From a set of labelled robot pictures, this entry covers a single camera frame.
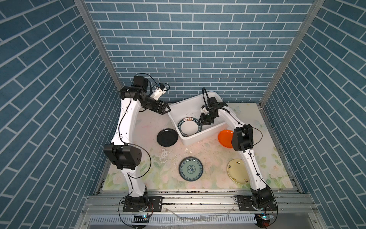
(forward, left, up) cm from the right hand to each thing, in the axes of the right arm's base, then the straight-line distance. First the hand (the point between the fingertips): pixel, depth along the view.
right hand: (198, 122), depth 104 cm
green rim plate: (-2, +7, -3) cm, 8 cm away
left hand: (-11, +20, +26) cm, 34 cm away
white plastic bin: (+9, +6, +5) cm, 13 cm away
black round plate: (-13, +21, -3) cm, 25 cm away
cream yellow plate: (-32, -26, -6) cm, 42 cm away
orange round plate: (-10, -19, -3) cm, 22 cm away
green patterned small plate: (-33, +3, -4) cm, 34 cm away
